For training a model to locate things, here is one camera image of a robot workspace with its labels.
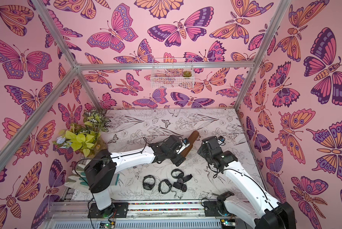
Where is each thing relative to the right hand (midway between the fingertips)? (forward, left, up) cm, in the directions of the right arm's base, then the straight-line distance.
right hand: (205, 151), depth 82 cm
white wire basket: (+46, +20, +22) cm, 55 cm away
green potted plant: (+1, +65, +12) cm, 66 cm away
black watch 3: (-17, +13, -10) cm, 24 cm away
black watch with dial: (-13, +13, -10) cm, 21 cm away
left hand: (+1, +13, -4) cm, 14 cm away
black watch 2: (-11, +14, -10) cm, 21 cm away
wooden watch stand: (+12, +7, -5) cm, 15 cm away
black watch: (-14, +33, -13) cm, 38 cm away
